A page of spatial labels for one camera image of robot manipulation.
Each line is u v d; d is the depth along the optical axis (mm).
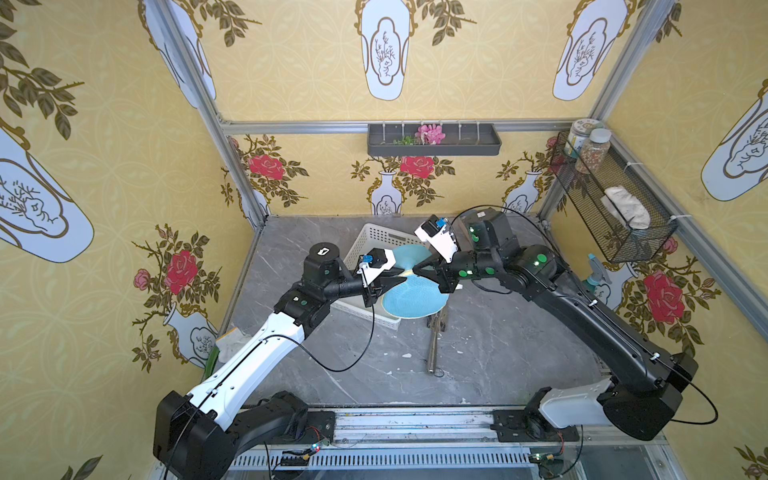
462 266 565
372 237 1109
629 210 698
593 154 802
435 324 937
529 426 660
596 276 798
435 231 556
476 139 924
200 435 374
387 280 604
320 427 736
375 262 553
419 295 703
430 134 880
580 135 853
